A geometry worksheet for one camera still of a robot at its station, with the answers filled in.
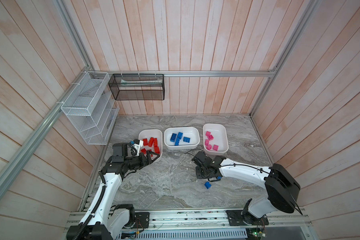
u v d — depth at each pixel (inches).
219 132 43.2
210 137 41.0
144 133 40.2
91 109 28.1
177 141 40.6
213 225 28.8
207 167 24.7
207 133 42.1
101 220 15.8
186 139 40.4
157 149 38.1
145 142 39.0
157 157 28.6
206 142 40.2
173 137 41.0
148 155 26.8
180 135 41.3
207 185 32.9
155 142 40.9
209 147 38.6
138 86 41.2
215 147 39.5
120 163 22.6
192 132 41.4
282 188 17.0
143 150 38.5
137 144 28.6
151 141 39.9
